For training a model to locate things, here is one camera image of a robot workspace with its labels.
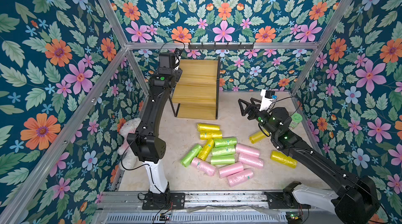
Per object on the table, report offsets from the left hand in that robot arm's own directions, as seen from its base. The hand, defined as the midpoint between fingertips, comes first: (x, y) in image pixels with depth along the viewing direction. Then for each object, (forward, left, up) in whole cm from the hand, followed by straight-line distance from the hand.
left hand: (170, 64), depth 79 cm
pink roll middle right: (-40, -39, -35) cm, 66 cm away
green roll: (-29, -26, -34) cm, 52 cm away
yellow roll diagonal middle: (-32, -15, -35) cm, 50 cm away
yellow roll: (-23, -18, -34) cm, 45 cm away
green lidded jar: (-19, -71, -30) cm, 80 cm away
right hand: (-22, -36, -5) cm, 42 cm away
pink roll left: (-41, -14, -35) cm, 56 cm away
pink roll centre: (-44, -28, -35) cm, 62 cm away
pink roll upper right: (-32, -36, -37) cm, 61 cm away
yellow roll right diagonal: (-27, -46, -35) cm, 64 cm away
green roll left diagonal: (-37, -5, -36) cm, 51 cm away
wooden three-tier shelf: (-4, -11, -20) cm, 23 cm away
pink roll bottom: (-48, -31, -35) cm, 67 cm away
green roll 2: (-33, -25, -35) cm, 55 cm away
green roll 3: (-38, -24, -36) cm, 58 cm away
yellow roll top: (-17, -15, -35) cm, 42 cm away
